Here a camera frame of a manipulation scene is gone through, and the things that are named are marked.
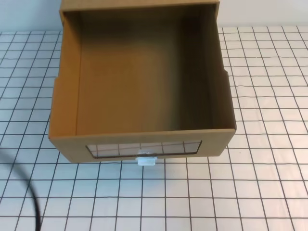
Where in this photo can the white drawer handle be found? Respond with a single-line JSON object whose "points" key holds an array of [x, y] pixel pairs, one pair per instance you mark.
{"points": [[146, 158]]}

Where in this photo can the brown shoebox drawer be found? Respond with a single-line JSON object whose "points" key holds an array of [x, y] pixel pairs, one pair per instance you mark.
{"points": [[141, 78]]}

